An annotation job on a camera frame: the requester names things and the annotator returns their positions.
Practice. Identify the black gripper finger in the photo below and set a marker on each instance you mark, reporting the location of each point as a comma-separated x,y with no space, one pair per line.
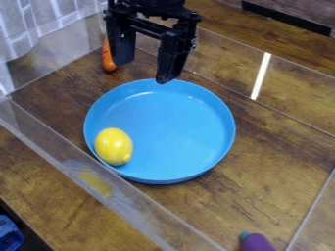
121,38
172,56

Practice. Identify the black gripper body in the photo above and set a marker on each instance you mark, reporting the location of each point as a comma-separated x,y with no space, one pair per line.
165,9

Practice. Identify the blue round tray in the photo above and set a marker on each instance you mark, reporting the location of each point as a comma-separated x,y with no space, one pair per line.
180,125

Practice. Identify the purple toy eggplant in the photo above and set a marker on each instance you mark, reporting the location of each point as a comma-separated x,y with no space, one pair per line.
254,242

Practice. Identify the orange toy carrot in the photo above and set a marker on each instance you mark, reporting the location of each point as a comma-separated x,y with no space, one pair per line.
106,63

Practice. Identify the white checkered curtain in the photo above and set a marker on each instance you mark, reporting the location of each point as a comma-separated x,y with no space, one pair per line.
26,20

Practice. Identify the yellow toy lemon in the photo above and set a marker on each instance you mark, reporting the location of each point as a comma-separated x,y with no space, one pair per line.
113,146

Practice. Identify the blue plastic object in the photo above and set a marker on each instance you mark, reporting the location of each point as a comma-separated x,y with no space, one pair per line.
10,236

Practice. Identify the clear acrylic enclosure wall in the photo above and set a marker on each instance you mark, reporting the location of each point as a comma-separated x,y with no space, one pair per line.
169,232

